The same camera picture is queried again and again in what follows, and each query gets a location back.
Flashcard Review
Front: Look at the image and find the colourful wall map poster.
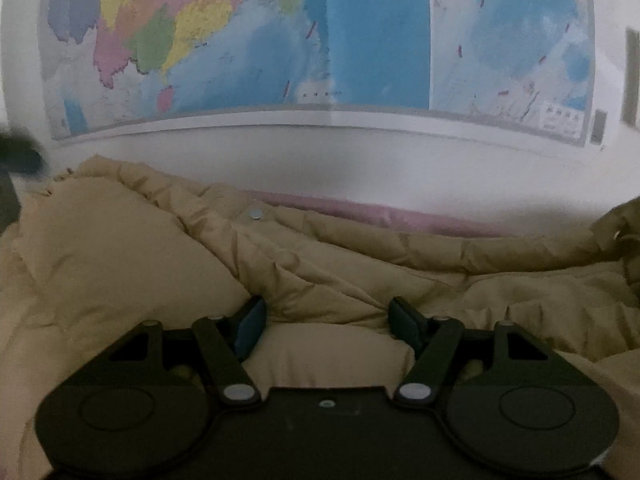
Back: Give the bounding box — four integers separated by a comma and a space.
39, 0, 594, 142

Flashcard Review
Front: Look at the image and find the tan puffer down jacket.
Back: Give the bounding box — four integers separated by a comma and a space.
1, 156, 639, 479

